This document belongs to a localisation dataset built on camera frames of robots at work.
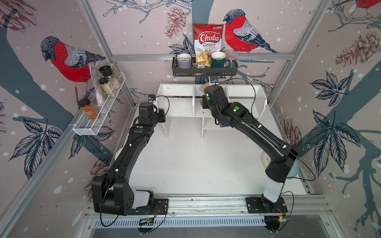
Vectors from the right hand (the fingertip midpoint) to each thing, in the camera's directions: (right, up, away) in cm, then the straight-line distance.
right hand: (208, 93), depth 73 cm
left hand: (-24, -6, +8) cm, 26 cm away
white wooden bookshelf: (-12, -12, +8) cm, 19 cm away
